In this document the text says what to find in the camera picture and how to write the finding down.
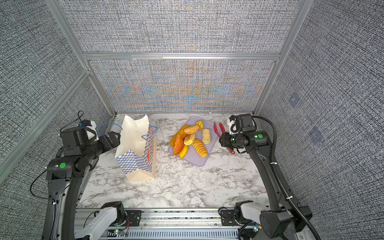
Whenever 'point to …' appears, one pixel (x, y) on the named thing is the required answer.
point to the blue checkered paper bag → (136, 152)
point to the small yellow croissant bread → (200, 124)
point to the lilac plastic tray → (170, 149)
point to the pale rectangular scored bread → (206, 136)
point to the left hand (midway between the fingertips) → (112, 137)
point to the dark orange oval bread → (178, 145)
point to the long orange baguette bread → (181, 132)
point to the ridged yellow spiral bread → (199, 147)
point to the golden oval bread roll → (191, 129)
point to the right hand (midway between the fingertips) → (224, 138)
